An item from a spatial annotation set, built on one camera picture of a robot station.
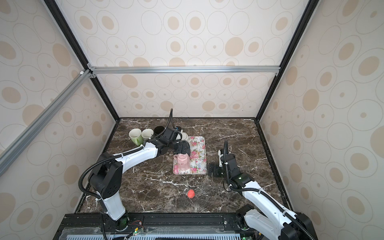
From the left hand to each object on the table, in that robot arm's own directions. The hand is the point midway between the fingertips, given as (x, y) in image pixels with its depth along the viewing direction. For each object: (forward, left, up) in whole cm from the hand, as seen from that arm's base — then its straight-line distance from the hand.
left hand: (186, 143), depth 90 cm
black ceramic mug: (+11, +19, -1) cm, 22 cm away
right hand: (-13, -16, -3) cm, 21 cm away
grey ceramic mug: (+11, +28, -5) cm, 30 cm away
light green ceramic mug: (+7, +33, -4) cm, 34 cm away
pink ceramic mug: (-11, +2, -2) cm, 11 cm away
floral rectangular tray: (-3, -7, -12) cm, 14 cm away
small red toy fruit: (-26, -3, -9) cm, 28 cm away
